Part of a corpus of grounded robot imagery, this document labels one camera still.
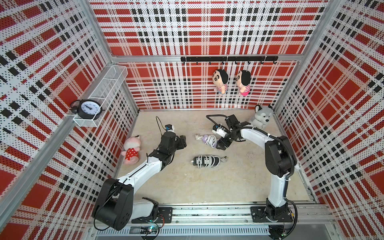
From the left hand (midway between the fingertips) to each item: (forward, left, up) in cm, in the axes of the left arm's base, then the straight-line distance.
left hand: (183, 137), depth 88 cm
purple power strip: (+2, -18, -8) cm, 19 cm away
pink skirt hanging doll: (+31, -38, +18) cm, 52 cm away
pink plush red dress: (-7, +32, -7) cm, 33 cm away
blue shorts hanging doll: (+30, -23, +21) cm, 43 cm away
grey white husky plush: (+14, -50, +4) cm, 52 cm away
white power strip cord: (+2, -18, -8) cm, 19 cm away
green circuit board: (-45, +16, -13) cm, 49 cm away
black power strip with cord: (-12, -13, -7) cm, 19 cm away
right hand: (+2, -25, -8) cm, 27 cm away
